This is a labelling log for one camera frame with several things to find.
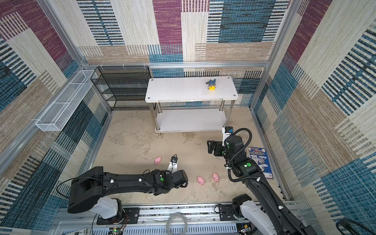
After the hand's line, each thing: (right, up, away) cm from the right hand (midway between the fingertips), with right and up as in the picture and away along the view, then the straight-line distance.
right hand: (215, 144), depth 78 cm
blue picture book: (+29, -9, +12) cm, 32 cm away
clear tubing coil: (-22, -34, -6) cm, 41 cm away
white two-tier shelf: (-13, +30, +5) cm, 33 cm away
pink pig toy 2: (-7, -21, +5) cm, 22 cm away
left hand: (-20, -18, +4) cm, 27 cm away
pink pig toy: (-33, -12, +13) cm, 37 cm away
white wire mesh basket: (-78, +16, -5) cm, 79 cm away
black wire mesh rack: (-62, +37, +31) cm, 79 cm away
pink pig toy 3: (+1, -19, +6) cm, 20 cm away
